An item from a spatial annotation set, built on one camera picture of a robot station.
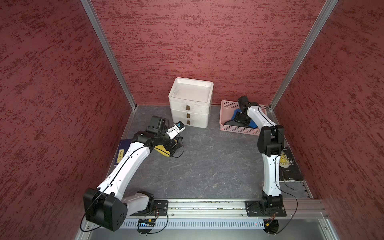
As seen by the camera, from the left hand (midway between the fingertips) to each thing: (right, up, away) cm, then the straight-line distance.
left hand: (173, 140), depth 79 cm
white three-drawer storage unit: (+9, +24, +13) cm, 28 cm away
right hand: (+44, +9, +25) cm, 51 cm away
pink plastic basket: (+37, +19, +38) cm, 57 cm away
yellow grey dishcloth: (-4, -3, -8) cm, 10 cm away
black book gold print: (+67, -18, +7) cm, 70 cm away
